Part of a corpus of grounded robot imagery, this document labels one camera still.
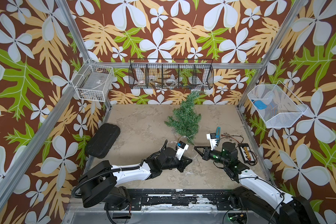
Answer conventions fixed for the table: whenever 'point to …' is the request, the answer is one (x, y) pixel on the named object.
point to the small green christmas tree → (185, 120)
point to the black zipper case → (103, 138)
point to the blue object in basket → (260, 104)
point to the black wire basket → (171, 73)
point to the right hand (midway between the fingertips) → (194, 148)
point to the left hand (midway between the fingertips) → (193, 159)
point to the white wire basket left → (94, 81)
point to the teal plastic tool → (217, 136)
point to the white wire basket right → (276, 105)
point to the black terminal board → (246, 153)
